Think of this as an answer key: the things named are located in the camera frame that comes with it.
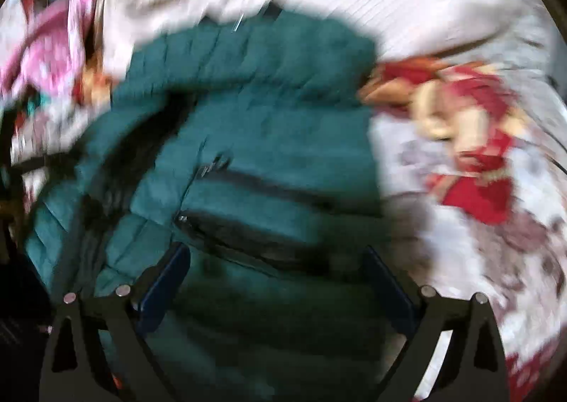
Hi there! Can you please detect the orange yellow cartoon cloth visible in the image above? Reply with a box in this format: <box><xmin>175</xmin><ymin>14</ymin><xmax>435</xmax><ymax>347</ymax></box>
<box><xmin>73</xmin><ymin>53</ymin><xmax>117</xmax><ymax>107</ymax></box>

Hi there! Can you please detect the pink printed pajama garment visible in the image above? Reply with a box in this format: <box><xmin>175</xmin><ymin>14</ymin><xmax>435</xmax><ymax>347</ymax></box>
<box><xmin>1</xmin><ymin>0</ymin><xmax>97</xmax><ymax>97</ymax></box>

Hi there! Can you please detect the red yellow floral cloth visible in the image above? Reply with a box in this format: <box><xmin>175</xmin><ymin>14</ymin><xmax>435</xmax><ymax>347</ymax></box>
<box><xmin>359</xmin><ymin>57</ymin><xmax>528</xmax><ymax>225</ymax></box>

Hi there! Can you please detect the white red floral fleece blanket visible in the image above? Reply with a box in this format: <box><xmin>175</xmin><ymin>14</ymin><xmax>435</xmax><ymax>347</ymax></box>
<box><xmin>7</xmin><ymin>7</ymin><xmax>567</xmax><ymax>402</ymax></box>

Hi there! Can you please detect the dark green puffer jacket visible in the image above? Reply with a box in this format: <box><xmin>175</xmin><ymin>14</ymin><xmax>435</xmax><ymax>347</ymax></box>
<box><xmin>23</xmin><ymin>7</ymin><xmax>387</xmax><ymax>401</ymax></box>

